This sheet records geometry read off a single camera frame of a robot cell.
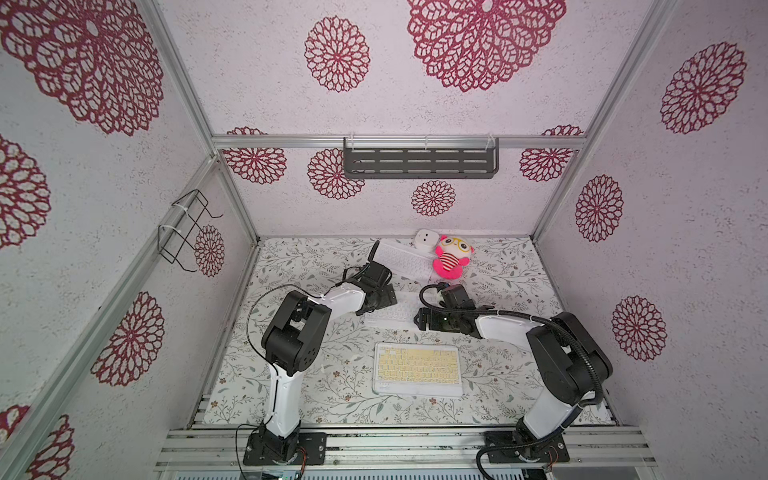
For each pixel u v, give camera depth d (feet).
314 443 2.45
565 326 1.66
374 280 2.62
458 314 2.43
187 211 2.56
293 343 1.74
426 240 3.82
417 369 2.80
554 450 2.39
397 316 3.19
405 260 3.71
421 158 3.18
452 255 3.50
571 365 1.55
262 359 1.72
